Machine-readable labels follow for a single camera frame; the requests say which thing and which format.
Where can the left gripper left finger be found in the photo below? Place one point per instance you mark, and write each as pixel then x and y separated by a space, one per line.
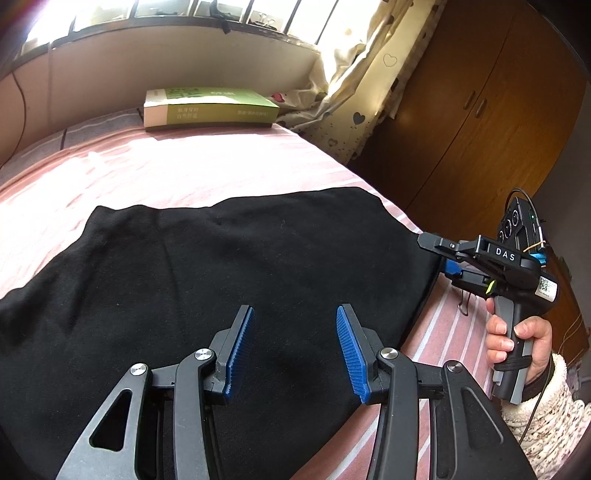
pixel 126 429

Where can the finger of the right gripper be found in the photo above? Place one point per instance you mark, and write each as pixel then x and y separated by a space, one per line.
pixel 462 277
pixel 438 245

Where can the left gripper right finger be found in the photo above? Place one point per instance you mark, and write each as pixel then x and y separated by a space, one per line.
pixel 469 439

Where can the black pants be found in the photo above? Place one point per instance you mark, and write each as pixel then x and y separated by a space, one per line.
pixel 152 286

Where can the right floral sleeve forearm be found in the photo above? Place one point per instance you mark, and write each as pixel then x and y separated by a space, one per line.
pixel 557 426

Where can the cream heart curtain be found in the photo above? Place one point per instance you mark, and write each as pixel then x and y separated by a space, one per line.
pixel 368 53

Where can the wooden wardrobe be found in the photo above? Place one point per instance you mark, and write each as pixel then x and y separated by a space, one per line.
pixel 488 109

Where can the pink striped bed sheet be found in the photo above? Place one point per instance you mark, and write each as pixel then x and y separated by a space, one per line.
pixel 45 208

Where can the green cardboard box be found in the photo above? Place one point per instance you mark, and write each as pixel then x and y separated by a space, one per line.
pixel 206 106

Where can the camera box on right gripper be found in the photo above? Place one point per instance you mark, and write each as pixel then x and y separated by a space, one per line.
pixel 520 229

